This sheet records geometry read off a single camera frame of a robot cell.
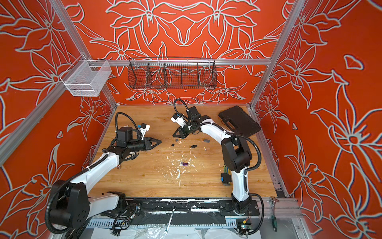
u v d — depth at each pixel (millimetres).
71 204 406
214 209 742
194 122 712
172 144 971
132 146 695
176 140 987
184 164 882
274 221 686
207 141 987
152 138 758
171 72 994
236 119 1036
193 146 953
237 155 514
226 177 822
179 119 811
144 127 759
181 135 782
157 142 780
